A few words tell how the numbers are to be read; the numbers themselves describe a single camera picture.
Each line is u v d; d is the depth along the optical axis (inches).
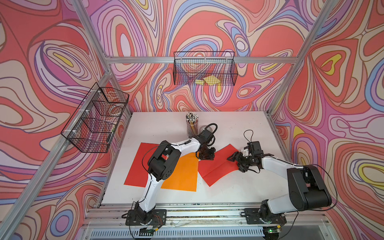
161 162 21.8
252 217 29.0
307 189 17.3
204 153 32.3
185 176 34.3
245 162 30.9
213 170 34.8
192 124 37.0
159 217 28.4
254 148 29.1
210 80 35.8
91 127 28.8
